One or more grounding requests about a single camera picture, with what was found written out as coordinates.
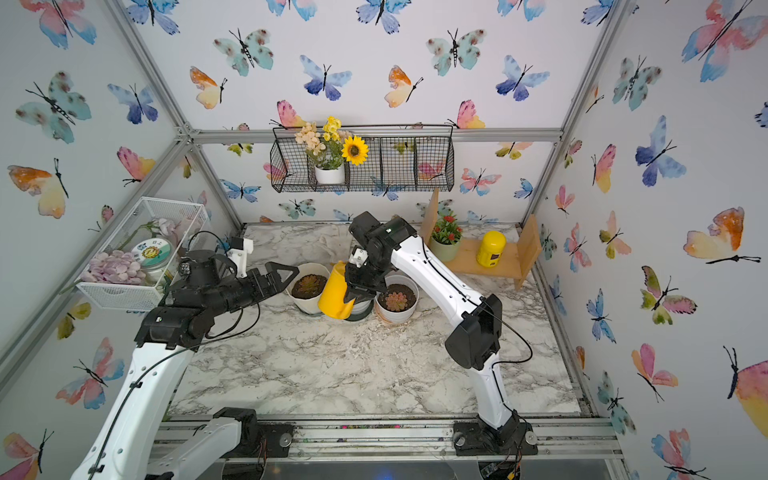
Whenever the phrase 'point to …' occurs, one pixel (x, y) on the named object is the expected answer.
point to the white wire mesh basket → (177, 221)
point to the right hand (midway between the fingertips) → (346, 298)
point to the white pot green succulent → (361, 310)
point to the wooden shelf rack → (517, 262)
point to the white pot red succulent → (398, 302)
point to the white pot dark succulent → (307, 284)
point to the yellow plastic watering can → (332, 298)
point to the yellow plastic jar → (491, 248)
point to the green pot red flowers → (446, 238)
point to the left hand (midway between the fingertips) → (290, 273)
